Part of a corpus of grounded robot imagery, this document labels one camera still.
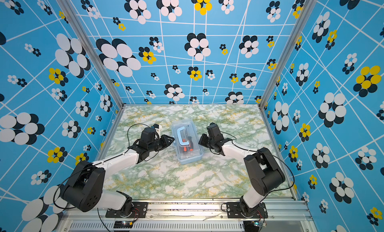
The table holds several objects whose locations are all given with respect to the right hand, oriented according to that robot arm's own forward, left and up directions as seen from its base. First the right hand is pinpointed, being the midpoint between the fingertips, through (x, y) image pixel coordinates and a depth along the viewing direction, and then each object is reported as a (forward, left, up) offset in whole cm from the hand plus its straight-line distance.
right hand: (200, 139), depth 92 cm
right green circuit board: (-42, -27, -5) cm, 51 cm away
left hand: (-3, +14, +5) cm, 16 cm away
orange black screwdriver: (-7, +5, +3) cm, 9 cm away
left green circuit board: (-43, +38, -9) cm, 58 cm away
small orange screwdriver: (-9, +8, +4) cm, 13 cm away
